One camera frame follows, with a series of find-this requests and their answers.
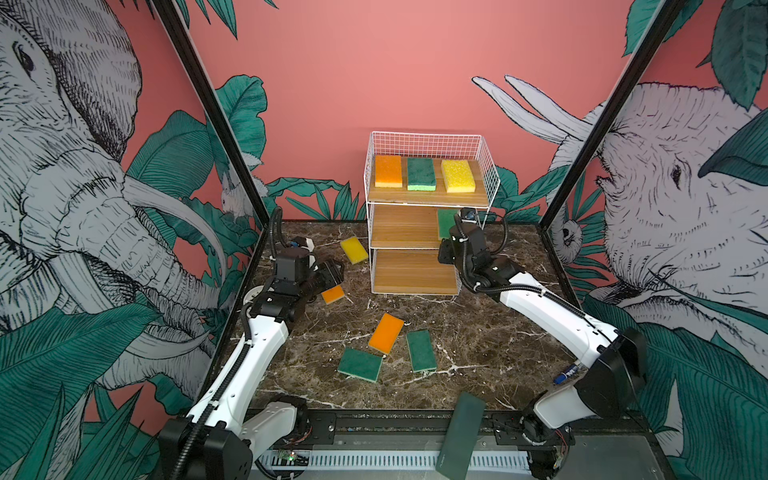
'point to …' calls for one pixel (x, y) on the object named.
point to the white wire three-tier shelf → (402, 225)
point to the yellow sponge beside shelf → (354, 250)
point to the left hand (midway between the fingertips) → (339, 263)
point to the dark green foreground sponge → (461, 437)
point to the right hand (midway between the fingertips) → (445, 234)
